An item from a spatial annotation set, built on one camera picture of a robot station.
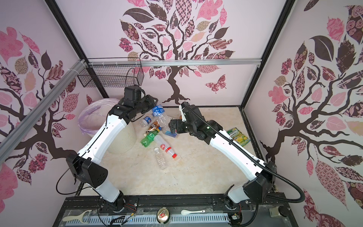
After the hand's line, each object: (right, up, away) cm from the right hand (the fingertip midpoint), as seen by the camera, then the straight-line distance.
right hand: (176, 122), depth 72 cm
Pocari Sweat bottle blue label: (-10, +6, +2) cm, 12 cm away
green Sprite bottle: (-22, -14, +22) cm, 34 cm away
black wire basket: (-46, +34, +23) cm, 61 cm away
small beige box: (+50, -45, -3) cm, 67 cm away
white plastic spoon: (+5, -47, 0) cm, 48 cm away
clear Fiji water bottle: (-7, -8, +28) cm, 30 cm away
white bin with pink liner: (-53, +4, +13) cm, 54 cm away
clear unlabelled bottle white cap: (-10, -25, +15) cm, 31 cm away
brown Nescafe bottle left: (-18, -4, +29) cm, 34 cm away
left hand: (-11, +11, +5) cm, 17 cm away
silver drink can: (-5, -42, -11) cm, 44 cm away
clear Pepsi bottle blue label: (-24, +2, +34) cm, 41 cm away
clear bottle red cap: (-9, -17, +20) cm, 27 cm away
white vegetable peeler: (-48, -48, -4) cm, 68 cm away
